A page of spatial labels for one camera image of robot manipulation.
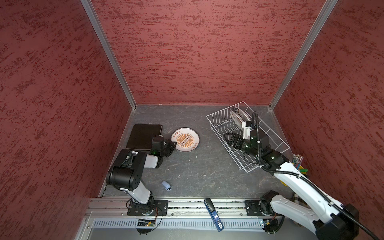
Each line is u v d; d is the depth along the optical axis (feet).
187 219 2.35
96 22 2.49
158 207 2.44
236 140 2.18
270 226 2.31
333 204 1.32
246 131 2.24
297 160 2.43
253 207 2.44
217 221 2.23
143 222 2.38
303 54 2.93
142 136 3.26
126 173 1.52
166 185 2.55
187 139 3.25
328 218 1.29
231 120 3.61
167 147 2.73
